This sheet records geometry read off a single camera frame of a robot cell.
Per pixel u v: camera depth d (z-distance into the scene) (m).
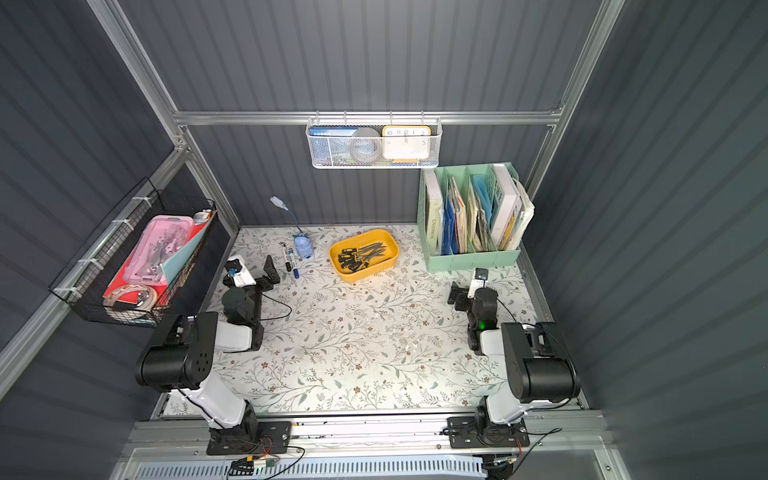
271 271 0.88
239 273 0.76
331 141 0.84
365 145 0.90
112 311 0.62
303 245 1.06
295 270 1.07
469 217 0.96
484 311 0.71
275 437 0.74
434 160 0.91
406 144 0.89
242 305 0.71
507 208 0.96
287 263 1.08
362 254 1.11
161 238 0.75
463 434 0.74
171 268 0.62
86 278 0.62
